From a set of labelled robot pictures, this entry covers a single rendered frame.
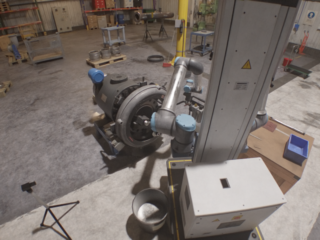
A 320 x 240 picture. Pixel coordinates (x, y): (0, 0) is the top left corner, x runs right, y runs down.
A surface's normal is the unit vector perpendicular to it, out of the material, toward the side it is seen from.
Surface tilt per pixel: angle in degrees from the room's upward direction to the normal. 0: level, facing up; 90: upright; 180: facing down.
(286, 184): 90
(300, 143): 90
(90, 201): 0
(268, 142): 0
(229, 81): 90
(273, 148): 0
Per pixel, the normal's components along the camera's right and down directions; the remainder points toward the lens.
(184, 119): 0.08, -0.77
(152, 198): -0.05, 0.57
